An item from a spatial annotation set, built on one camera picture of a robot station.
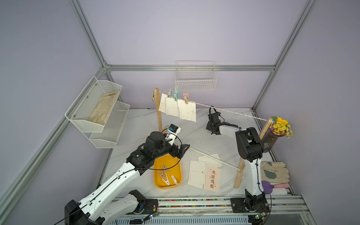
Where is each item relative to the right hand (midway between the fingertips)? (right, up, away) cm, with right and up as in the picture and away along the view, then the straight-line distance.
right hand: (212, 127), depth 109 cm
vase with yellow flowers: (+32, +1, -30) cm, 44 cm away
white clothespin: (-32, -31, -27) cm, 52 cm away
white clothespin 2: (-28, -30, -28) cm, 50 cm away
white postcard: (-5, -22, -19) cm, 29 cm away
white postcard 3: (-14, -28, -24) cm, 40 cm away
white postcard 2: (-15, -31, -27) cm, 44 cm away
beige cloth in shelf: (-70, +17, -26) cm, 76 cm away
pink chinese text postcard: (-5, -30, -27) cm, 40 cm away
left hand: (-24, -7, -37) cm, 44 cm away
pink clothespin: (-36, -27, -25) cm, 51 cm away
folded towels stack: (+34, -27, -25) cm, 50 cm away
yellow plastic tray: (-33, -26, -25) cm, 48 cm away
